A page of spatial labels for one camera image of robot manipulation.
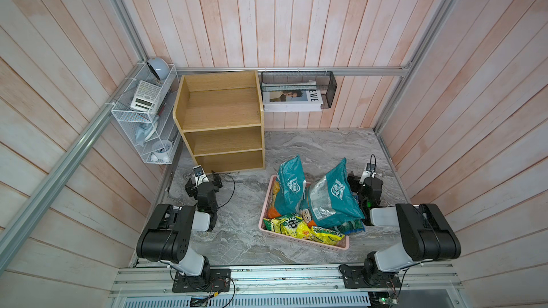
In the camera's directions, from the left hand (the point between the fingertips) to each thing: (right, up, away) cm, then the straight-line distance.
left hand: (203, 175), depth 92 cm
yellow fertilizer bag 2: (+49, -18, -21) cm, 56 cm away
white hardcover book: (+40, +36, +3) cm, 54 cm away
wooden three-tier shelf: (+10, +25, -10) cm, 29 cm away
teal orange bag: (+37, -1, -18) cm, 41 cm away
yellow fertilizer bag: (+37, -16, -16) cm, 43 cm away
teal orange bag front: (+51, -6, -21) cm, 55 cm away
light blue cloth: (-21, +19, -10) cm, 30 cm away
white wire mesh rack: (-15, +16, -6) cm, 22 cm away
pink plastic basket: (+56, -23, -17) cm, 63 cm away
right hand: (+71, +1, +2) cm, 71 cm away
